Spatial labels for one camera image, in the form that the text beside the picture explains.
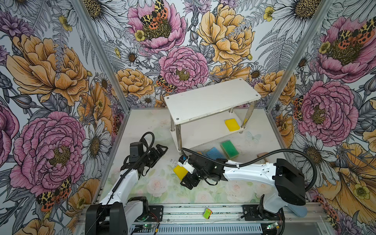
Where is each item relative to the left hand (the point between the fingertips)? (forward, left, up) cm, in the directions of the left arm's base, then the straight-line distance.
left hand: (164, 156), depth 85 cm
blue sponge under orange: (+5, -22, -7) cm, 24 cm away
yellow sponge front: (+24, -44, -1) cm, 50 cm away
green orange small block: (-28, -23, -6) cm, 37 cm away
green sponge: (+8, -40, -6) cm, 41 cm away
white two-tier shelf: (+9, -22, +25) cm, 35 cm away
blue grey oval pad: (-27, -71, -8) cm, 76 cm away
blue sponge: (+5, -30, -7) cm, 31 cm away
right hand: (-14, -14, -1) cm, 20 cm away
